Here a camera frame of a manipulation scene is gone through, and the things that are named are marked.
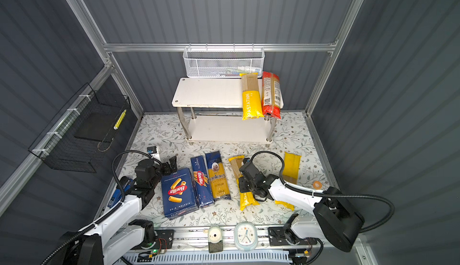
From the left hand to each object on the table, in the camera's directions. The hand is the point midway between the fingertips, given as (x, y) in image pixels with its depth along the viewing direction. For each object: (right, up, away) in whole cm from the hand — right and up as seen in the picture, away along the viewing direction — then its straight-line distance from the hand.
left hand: (166, 158), depth 86 cm
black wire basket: (-31, +11, -14) cm, 36 cm away
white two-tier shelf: (+17, +26, +38) cm, 49 cm away
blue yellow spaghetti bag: (+25, -11, +3) cm, 28 cm away
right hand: (+37, -12, 0) cm, 39 cm away
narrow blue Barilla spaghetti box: (+17, -12, 0) cm, 21 cm away
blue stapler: (-22, -17, -3) cm, 28 cm away
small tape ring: (+75, -14, +3) cm, 76 cm away
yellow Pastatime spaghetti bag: (+39, -17, -7) cm, 43 cm away
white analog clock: (+38, -30, -14) cm, 50 cm away
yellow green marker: (-18, +16, -9) cm, 26 cm away
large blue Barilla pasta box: (+8, -15, -6) cm, 18 cm away
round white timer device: (+26, -29, -18) cm, 43 cm away
